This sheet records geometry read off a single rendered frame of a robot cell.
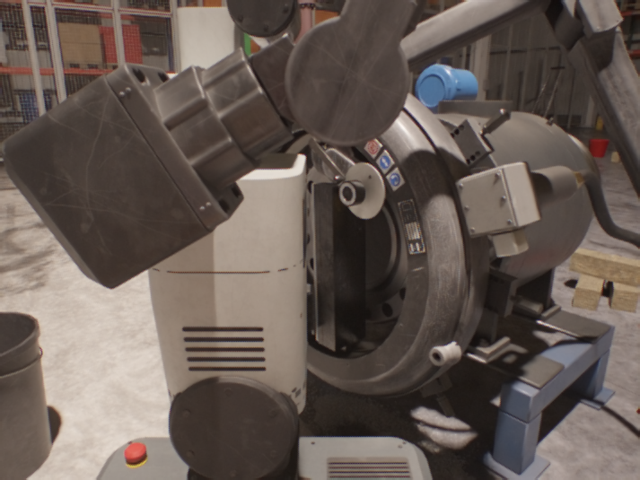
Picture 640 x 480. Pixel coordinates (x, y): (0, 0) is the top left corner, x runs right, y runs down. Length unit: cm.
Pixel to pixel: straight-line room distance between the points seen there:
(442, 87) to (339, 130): 141
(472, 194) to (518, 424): 70
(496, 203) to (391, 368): 42
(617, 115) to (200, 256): 59
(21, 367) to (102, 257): 104
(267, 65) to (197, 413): 42
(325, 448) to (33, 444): 80
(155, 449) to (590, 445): 116
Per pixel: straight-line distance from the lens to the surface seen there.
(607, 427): 172
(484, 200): 84
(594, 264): 264
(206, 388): 59
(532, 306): 96
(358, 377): 112
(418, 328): 94
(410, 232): 89
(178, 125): 33
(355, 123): 31
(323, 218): 103
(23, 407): 144
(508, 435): 139
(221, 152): 33
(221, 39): 56
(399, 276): 111
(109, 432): 160
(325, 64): 31
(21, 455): 150
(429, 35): 79
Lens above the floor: 93
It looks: 17 degrees down
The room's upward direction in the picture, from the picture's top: straight up
